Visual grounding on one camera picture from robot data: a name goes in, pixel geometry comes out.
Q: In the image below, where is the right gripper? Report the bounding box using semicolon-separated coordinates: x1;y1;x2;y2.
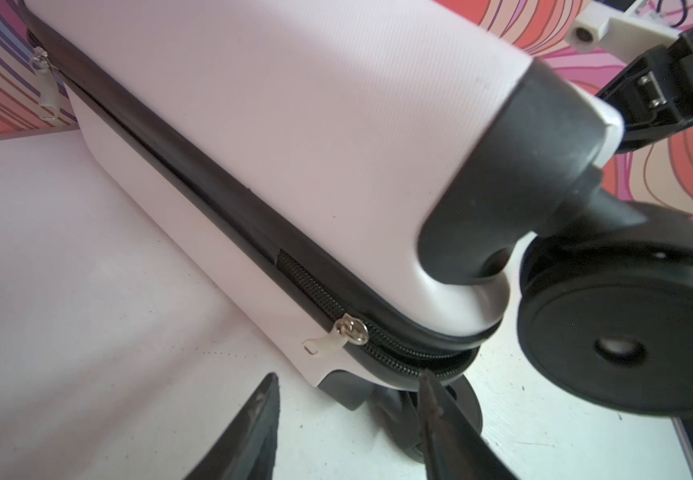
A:
597;28;693;153

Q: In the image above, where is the black suitcase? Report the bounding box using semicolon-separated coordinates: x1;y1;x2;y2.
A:
20;1;693;461

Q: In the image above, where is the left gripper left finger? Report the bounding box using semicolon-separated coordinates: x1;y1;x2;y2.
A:
186;373;280;480

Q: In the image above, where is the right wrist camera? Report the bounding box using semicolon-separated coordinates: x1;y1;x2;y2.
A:
564;0;679;64

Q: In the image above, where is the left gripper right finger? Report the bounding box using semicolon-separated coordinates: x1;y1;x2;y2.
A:
417;370;516;480

